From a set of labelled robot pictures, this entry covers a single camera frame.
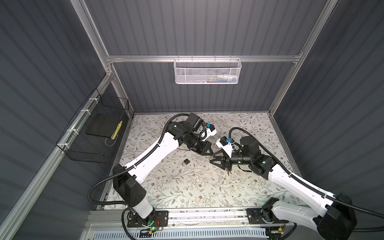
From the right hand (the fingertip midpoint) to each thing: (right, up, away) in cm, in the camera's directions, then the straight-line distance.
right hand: (213, 159), depth 72 cm
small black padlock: (-15, -7, +22) cm, 27 cm away
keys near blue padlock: (+11, -12, +17) cm, 23 cm away
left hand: (-1, +3, -1) cm, 3 cm away
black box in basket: (-55, +17, +2) cm, 58 cm away
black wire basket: (-60, +11, 0) cm, 61 cm away
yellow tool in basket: (-48, +15, +2) cm, 50 cm away
